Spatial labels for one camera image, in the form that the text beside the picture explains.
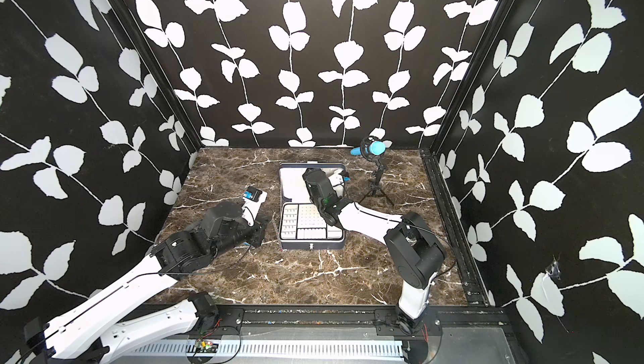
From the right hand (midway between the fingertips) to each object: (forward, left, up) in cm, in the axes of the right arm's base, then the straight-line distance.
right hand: (302, 169), depth 87 cm
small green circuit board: (-50, +25, -22) cm, 60 cm away
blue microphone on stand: (+7, -24, +4) cm, 25 cm away
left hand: (-21, +7, +4) cm, 22 cm away
